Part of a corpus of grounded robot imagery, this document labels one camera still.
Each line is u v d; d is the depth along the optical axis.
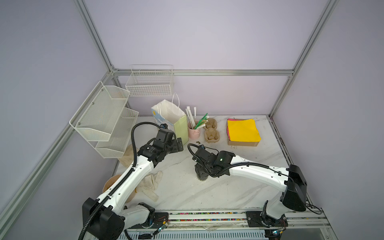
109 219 0.37
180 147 0.72
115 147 0.75
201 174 0.68
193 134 1.01
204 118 0.95
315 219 0.75
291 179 0.45
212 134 1.07
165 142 0.59
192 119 1.01
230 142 1.01
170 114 1.01
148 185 0.84
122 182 0.43
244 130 1.08
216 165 0.54
